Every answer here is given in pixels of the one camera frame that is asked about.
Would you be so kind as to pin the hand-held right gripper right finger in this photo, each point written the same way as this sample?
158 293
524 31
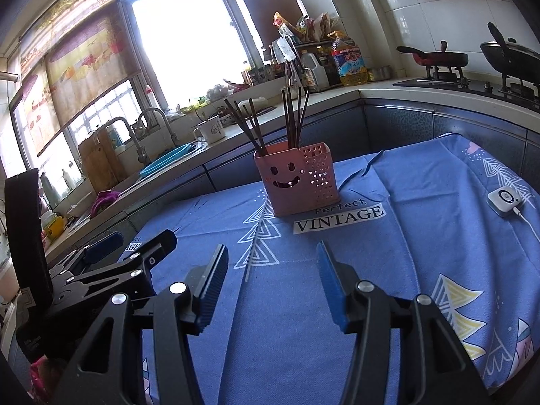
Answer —
333 287

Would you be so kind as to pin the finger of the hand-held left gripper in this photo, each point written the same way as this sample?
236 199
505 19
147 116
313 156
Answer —
103 247
160 242

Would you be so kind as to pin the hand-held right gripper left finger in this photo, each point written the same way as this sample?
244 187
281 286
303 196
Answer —
213 287

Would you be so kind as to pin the pink plastic chopstick holder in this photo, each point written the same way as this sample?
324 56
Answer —
287 194

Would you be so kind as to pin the row of brown chopsticks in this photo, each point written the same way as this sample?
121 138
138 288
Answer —
294 139

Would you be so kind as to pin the person's left forearm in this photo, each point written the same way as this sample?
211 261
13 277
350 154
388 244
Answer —
44 379

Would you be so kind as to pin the yellow container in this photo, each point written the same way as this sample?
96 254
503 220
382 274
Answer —
55 228

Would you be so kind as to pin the blue printed tablecloth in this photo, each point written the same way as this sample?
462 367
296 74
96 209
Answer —
295 270

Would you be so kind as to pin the pink cloth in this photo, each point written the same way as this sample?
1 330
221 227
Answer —
104 202

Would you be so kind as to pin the glass kettle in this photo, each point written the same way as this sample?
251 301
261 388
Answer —
50 190

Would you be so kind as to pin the blue plastic basin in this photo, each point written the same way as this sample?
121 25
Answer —
164 161

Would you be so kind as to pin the wooden cutting board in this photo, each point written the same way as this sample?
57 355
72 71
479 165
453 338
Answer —
99 164

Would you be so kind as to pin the steel faucet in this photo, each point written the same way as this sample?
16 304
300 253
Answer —
141 154
154 109

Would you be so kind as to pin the steel sink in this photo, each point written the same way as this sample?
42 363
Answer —
196 147

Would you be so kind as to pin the white mug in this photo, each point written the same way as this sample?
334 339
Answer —
211 130

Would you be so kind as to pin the narrow fruit print blind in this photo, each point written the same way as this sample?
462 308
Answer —
38 109

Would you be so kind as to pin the white bottle red cap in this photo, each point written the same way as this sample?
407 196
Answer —
150 98

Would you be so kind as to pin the clear bag of garlic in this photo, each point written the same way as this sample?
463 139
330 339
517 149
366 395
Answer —
217 91

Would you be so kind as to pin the napa cabbage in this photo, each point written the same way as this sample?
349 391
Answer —
257 104

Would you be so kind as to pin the fruit print roller blind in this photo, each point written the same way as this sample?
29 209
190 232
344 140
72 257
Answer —
93 63

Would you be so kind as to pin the white square device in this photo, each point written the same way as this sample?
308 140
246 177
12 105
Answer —
504 200

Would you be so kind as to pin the row of spice jars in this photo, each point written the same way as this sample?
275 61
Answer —
263 75

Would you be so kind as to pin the white plastic jug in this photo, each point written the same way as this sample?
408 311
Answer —
316 74

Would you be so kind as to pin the small steel cup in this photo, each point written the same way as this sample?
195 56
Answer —
382 74

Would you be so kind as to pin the cooking oil bottle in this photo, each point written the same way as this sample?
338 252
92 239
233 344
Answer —
348 63

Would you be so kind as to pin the steel cleaver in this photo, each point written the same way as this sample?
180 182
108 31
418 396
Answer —
287 50

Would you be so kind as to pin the metal spice rack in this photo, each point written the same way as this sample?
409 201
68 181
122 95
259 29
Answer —
327 52

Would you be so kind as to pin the black gas stove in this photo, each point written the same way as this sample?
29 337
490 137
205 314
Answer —
464 86

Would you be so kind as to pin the palm print roller blind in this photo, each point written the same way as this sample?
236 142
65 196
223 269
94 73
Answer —
71 0

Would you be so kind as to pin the brown board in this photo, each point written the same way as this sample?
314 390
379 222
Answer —
270 17

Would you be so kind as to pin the red frying pan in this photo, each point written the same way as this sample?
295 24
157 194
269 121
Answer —
447 59

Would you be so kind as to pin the pile of snack packets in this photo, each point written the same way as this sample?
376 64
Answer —
312 25

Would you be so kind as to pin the black wok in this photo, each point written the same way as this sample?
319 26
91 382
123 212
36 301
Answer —
510 57

